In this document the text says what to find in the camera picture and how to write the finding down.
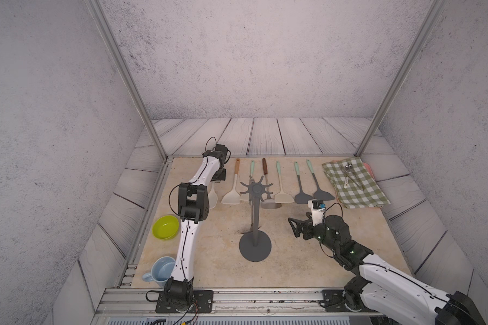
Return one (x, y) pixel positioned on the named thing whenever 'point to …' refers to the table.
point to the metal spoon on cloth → (348, 166)
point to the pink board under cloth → (369, 168)
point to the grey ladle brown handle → (269, 202)
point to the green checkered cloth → (356, 186)
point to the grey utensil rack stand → (255, 246)
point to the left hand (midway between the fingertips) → (218, 179)
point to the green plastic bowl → (165, 227)
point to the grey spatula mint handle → (319, 194)
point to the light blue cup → (161, 271)
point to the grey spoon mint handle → (301, 198)
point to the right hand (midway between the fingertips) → (299, 216)
